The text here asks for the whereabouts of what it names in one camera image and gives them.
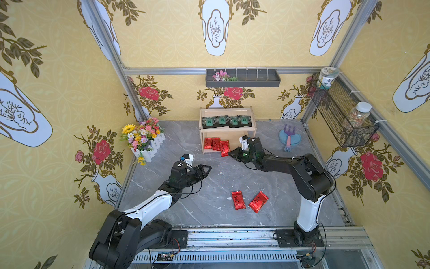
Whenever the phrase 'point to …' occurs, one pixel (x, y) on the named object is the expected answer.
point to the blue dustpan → (295, 138)
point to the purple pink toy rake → (289, 132)
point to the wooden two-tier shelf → (222, 128)
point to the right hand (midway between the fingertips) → (232, 149)
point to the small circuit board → (164, 256)
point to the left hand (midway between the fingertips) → (203, 168)
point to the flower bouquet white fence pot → (144, 139)
